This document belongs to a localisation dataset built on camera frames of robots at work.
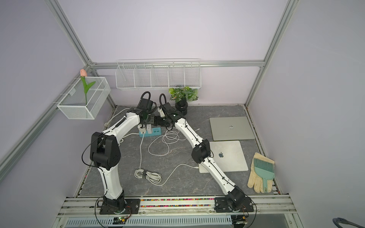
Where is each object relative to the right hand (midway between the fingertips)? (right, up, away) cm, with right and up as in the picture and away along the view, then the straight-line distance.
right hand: (154, 122), depth 98 cm
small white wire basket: (-41, +11, -19) cm, 46 cm away
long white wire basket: (+3, +34, +1) cm, 34 cm away
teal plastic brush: (+70, -28, -14) cm, 77 cm away
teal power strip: (0, -6, +3) cm, 7 cm away
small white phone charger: (-3, -4, -2) cm, 5 cm away
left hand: (-3, +2, -3) cm, 5 cm away
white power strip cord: (-41, -2, +14) cm, 43 cm away
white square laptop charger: (-9, -5, +2) cm, 11 cm away
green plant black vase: (+20, +18, -6) cm, 27 cm away
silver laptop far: (+55, -4, +7) cm, 56 cm away
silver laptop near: (+50, -22, -7) cm, 55 cm away
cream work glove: (+63, -33, -17) cm, 73 cm away
